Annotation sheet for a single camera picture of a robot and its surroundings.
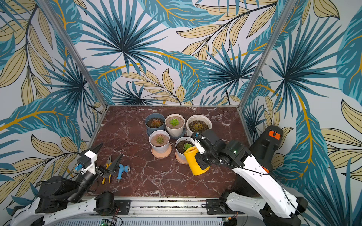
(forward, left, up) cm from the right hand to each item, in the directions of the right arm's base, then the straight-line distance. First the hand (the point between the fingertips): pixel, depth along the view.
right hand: (199, 157), depth 66 cm
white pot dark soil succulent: (+15, +7, -14) cm, 21 cm away
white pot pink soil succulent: (+18, +21, -13) cm, 31 cm away
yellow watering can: (+2, +4, 0) cm, 4 cm away
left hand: (0, +36, +10) cm, 37 cm away
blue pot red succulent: (+33, +26, -14) cm, 44 cm away
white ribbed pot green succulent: (+30, +12, -13) cm, 35 cm away
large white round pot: (+30, -4, -13) cm, 33 cm away
